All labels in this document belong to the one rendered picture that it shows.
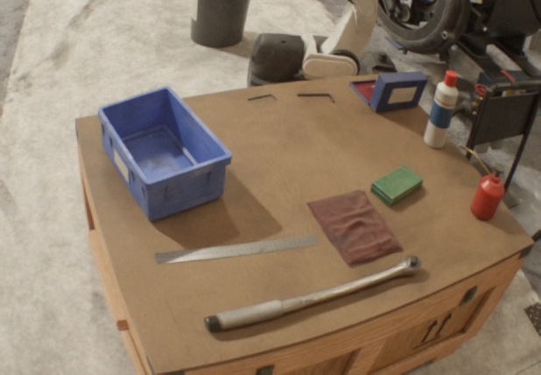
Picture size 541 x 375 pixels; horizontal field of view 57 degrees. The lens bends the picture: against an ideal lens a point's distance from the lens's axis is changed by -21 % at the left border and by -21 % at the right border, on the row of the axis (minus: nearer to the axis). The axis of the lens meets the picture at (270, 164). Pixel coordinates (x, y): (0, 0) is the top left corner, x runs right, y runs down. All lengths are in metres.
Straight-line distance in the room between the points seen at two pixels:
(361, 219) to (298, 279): 0.21
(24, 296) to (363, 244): 1.02
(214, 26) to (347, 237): 1.72
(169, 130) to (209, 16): 1.37
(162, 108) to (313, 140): 0.38
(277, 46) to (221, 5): 0.62
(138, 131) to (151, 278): 0.45
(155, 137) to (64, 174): 0.73
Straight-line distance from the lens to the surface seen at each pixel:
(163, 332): 1.06
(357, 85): 1.77
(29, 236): 1.91
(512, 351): 1.85
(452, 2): 2.33
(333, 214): 1.30
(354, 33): 2.20
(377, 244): 1.24
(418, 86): 1.69
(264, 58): 2.20
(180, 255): 1.18
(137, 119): 1.43
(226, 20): 2.78
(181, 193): 1.22
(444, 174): 1.53
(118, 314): 1.29
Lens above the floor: 1.35
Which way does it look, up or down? 39 degrees down
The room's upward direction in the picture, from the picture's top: 9 degrees clockwise
